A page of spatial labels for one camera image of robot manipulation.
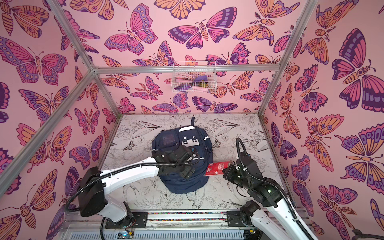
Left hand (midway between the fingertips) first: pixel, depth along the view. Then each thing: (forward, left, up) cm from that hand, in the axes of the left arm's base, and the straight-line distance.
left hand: (190, 166), depth 81 cm
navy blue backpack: (+21, +12, -4) cm, 25 cm away
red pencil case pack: (-3, -12, +5) cm, 14 cm away
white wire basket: (+50, -2, +23) cm, 55 cm away
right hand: (-5, -16, +8) cm, 18 cm away
